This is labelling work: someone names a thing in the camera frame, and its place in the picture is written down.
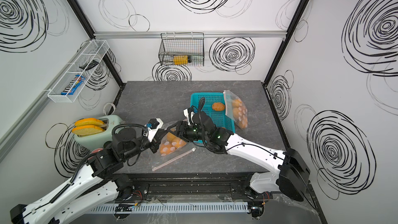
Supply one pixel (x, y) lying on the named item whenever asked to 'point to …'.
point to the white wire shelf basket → (96, 51)
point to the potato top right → (218, 106)
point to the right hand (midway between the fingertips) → (169, 131)
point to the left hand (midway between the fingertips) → (167, 130)
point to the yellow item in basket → (180, 59)
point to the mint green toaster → (96, 141)
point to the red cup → (97, 150)
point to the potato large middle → (175, 142)
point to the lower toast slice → (87, 129)
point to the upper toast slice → (88, 121)
